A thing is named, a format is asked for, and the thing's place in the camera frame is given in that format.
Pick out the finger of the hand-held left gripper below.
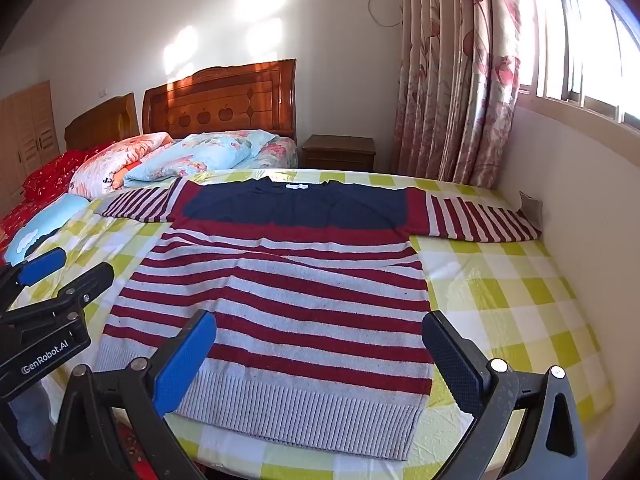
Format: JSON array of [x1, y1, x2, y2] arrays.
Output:
[[0, 247, 68, 307], [0, 261, 115, 342]]

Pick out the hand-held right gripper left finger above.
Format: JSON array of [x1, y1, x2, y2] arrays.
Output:
[[50, 310, 217, 480]]

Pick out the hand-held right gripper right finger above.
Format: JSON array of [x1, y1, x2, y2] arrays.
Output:
[[421, 311, 588, 480]]

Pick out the red white navy striped sweater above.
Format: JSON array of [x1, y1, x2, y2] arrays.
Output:
[[95, 177, 543, 462]]

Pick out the light blue cloud pillow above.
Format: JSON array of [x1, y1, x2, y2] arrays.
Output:
[[4, 194, 91, 266]]

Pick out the grey cloth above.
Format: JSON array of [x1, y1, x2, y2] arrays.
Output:
[[9, 385, 57, 461]]

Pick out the yellow green checked blanket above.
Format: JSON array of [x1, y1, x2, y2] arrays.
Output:
[[10, 169, 615, 480]]

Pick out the red patterned blanket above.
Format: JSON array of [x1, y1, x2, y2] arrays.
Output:
[[0, 142, 113, 261]]

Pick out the pink floral quilt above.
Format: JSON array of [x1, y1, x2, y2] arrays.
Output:
[[70, 132, 175, 200]]

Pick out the light wooden wardrobe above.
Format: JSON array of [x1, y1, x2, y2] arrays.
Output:
[[0, 80, 60, 206]]

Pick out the small plain wooden headboard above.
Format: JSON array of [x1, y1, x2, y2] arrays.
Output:
[[65, 92, 140, 152]]

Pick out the cardboard piece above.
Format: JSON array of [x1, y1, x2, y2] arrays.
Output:
[[517, 191, 546, 231]]

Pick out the light blue floral quilt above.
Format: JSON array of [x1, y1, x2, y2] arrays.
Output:
[[124, 130, 277, 190]]

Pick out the dark wooden nightstand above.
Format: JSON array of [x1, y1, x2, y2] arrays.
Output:
[[301, 134, 376, 173]]

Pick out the large carved wooden headboard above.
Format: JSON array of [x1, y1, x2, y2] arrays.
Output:
[[141, 58, 297, 146]]

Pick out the pink floral curtain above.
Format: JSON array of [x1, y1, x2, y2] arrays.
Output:
[[392, 0, 526, 188]]

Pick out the window with frame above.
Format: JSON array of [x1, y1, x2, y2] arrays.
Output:
[[515, 0, 640, 126]]

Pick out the thin wall cable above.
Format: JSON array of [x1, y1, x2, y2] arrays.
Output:
[[367, 0, 401, 28]]

